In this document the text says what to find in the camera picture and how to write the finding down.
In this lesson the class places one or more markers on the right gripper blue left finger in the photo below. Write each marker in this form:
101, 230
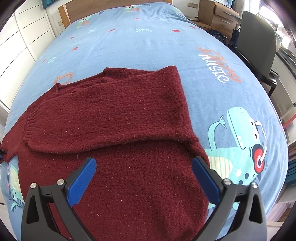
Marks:
38, 222

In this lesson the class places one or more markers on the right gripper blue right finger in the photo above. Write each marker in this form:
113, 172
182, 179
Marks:
249, 222

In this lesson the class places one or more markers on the dark red knit sweater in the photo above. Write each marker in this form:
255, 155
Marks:
136, 125

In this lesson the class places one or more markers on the blue cartoon print bedsheet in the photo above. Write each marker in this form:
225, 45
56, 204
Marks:
230, 112

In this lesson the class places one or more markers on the dark grey office chair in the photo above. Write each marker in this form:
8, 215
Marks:
256, 44

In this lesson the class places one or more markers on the white wardrobe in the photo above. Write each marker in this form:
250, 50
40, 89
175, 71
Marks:
24, 37

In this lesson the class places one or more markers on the wooden drawer cabinet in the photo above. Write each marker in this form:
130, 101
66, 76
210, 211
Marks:
218, 17

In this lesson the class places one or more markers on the wooden headboard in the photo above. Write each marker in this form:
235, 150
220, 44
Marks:
75, 10

